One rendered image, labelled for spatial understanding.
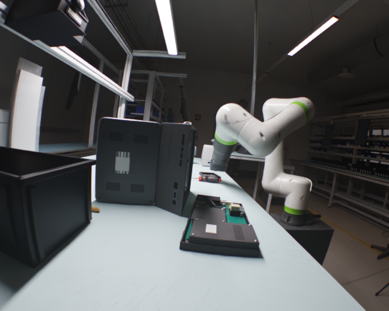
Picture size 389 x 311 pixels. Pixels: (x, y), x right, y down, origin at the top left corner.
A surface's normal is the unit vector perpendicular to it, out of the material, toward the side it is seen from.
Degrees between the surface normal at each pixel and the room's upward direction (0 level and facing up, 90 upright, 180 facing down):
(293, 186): 88
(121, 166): 90
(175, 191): 90
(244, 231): 0
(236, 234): 0
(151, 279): 0
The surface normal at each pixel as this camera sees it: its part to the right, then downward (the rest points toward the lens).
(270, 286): 0.11, -0.99
